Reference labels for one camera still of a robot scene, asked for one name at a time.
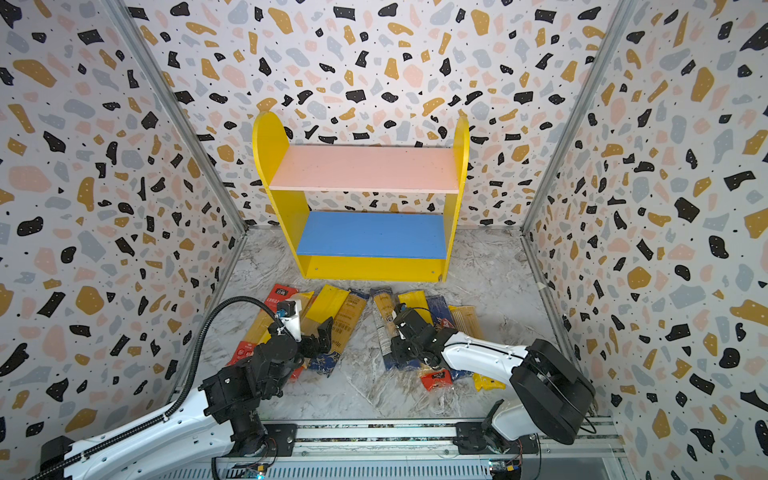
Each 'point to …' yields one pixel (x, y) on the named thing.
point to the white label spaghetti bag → (385, 331)
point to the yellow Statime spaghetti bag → (466, 321)
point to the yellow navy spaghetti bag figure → (384, 300)
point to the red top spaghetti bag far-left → (259, 332)
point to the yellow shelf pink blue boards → (362, 246)
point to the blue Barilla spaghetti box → (440, 310)
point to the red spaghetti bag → (437, 379)
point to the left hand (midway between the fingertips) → (317, 316)
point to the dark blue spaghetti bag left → (326, 364)
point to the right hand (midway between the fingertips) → (389, 342)
